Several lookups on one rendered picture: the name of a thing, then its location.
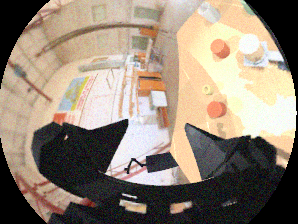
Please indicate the white balance beam with round pans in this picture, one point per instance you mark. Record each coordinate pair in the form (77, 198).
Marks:
(268, 56)

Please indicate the white cup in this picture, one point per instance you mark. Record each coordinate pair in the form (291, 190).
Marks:
(209, 12)

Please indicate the orange cylinder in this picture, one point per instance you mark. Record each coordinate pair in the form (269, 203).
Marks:
(220, 48)
(216, 109)

